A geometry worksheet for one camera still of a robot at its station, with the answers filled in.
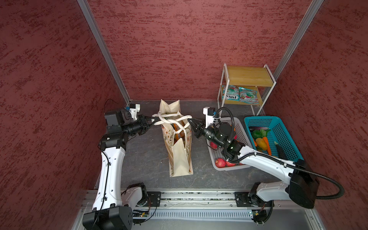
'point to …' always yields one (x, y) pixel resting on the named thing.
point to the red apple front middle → (228, 164)
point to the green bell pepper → (257, 134)
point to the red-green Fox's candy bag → (248, 96)
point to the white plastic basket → (240, 138)
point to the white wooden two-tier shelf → (247, 86)
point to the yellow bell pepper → (260, 142)
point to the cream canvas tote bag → (179, 155)
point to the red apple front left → (220, 163)
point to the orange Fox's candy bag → (181, 134)
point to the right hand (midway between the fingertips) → (188, 121)
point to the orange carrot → (269, 149)
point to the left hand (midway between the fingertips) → (157, 122)
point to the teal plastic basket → (278, 134)
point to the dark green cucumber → (281, 153)
